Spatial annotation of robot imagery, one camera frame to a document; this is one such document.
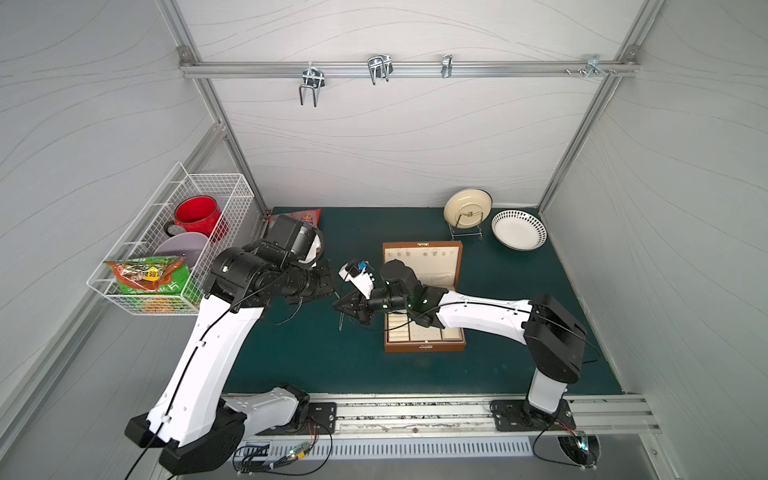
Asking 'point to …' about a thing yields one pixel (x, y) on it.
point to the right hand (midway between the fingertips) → (332, 304)
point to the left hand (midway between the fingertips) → (336, 285)
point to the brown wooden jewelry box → (443, 260)
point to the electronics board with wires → (254, 459)
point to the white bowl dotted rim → (519, 230)
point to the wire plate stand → (468, 225)
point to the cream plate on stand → (468, 208)
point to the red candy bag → (306, 216)
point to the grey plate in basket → (187, 245)
